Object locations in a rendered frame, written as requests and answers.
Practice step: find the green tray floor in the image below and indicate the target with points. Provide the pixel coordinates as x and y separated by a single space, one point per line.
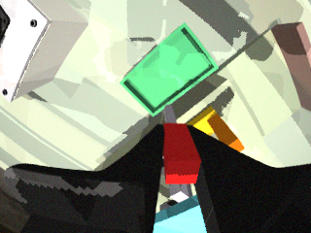
172 66

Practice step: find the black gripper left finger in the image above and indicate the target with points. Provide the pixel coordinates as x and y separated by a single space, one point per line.
123 196

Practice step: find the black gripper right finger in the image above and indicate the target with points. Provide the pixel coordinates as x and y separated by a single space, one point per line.
238 194

